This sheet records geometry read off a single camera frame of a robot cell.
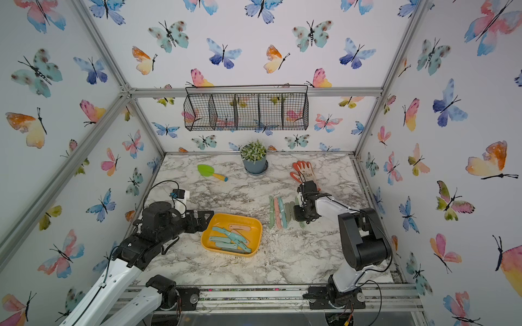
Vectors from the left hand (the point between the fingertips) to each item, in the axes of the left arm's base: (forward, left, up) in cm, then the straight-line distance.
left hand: (205, 211), depth 75 cm
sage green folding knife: (+10, -32, -19) cm, 39 cm away
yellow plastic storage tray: (+5, -3, -17) cm, 18 cm away
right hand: (+8, -39, -18) cm, 43 cm away
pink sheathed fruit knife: (+9, -27, -19) cm, 35 cm away
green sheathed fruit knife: (+9, -25, -19) cm, 33 cm away
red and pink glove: (+33, -42, -18) cm, 57 cm away
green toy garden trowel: (+37, +10, -21) cm, 43 cm away
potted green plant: (+33, -17, -4) cm, 37 cm away
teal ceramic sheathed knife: (+9, -30, -19) cm, 37 cm away
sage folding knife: (+11, -34, -20) cm, 41 cm away
